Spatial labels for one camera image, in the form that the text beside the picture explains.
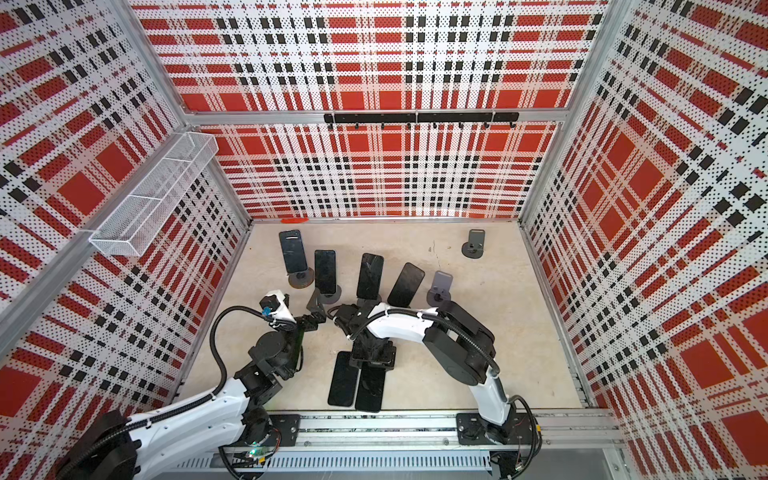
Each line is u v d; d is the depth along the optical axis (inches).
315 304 28.9
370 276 36.7
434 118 34.8
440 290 36.9
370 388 32.1
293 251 37.8
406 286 34.7
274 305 25.2
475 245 42.8
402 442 28.8
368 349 28.7
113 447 16.3
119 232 26.6
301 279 40.9
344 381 31.8
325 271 37.3
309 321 27.4
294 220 48.6
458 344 19.2
